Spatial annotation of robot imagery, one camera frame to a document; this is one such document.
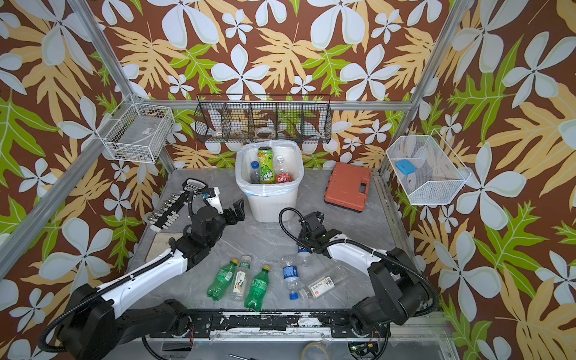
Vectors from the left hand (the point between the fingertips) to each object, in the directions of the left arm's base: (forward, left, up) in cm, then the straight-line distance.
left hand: (233, 199), depth 81 cm
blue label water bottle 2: (-21, -21, -16) cm, 34 cm away
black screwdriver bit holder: (+9, +36, -21) cm, 43 cm away
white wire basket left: (+24, +39, +12) cm, 47 cm away
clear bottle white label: (-26, -30, -18) cm, 44 cm away
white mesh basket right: (+6, -74, +8) cm, 75 cm away
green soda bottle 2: (-27, -10, -17) cm, 33 cm away
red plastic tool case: (+22, -50, -19) cm, 57 cm away
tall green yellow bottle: (+16, -11, +2) cm, 20 cm away
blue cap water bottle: (-14, -27, -19) cm, 36 cm away
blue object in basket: (+14, -66, +4) cm, 68 cm away
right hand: (-6, -25, -18) cm, 32 cm away
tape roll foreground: (-42, -29, -24) cm, 57 cm away
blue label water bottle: (+19, -5, -6) cm, 21 cm away
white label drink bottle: (-25, -3, -16) cm, 30 cm away
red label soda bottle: (+14, -18, -1) cm, 23 cm away
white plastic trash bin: (+2, -16, -8) cm, 18 cm away
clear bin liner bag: (+21, -4, +4) cm, 22 cm away
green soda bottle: (-23, +5, -22) cm, 32 cm away
